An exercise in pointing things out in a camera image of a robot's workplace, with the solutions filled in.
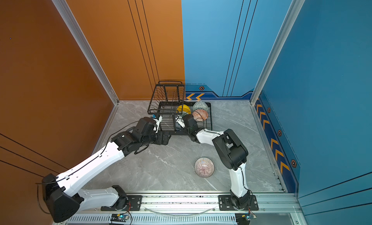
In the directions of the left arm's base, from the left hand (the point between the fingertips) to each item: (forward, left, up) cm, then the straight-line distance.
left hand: (165, 132), depth 77 cm
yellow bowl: (+29, -9, -12) cm, 32 cm away
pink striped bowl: (-11, -22, -19) cm, 32 cm away
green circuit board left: (-36, +21, -22) cm, 47 cm away
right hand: (+19, -10, -13) cm, 25 cm away
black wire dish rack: (+35, +4, -11) cm, 37 cm away
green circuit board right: (-36, -40, -20) cm, 57 cm away
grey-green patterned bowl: (+35, -21, -16) cm, 44 cm away
